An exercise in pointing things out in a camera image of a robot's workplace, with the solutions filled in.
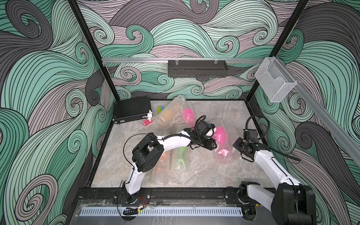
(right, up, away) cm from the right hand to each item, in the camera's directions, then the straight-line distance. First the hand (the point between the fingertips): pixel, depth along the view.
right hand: (236, 144), depth 87 cm
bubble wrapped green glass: (-36, -7, -8) cm, 38 cm away
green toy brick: (-52, +22, +25) cm, 62 cm away
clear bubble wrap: (-2, -6, -3) cm, 7 cm away
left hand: (-14, +1, -4) cm, 15 cm away
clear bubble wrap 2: (-30, +25, +21) cm, 45 cm away
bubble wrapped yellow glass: (-47, +17, +13) cm, 51 cm away
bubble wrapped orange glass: (-46, -13, -13) cm, 50 cm away
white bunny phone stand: (-59, +13, +18) cm, 64 cm away
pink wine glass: (-9, +3, +3) cm, 10 cm away
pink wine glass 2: (-29, +18, +14) cm, 37 cm away
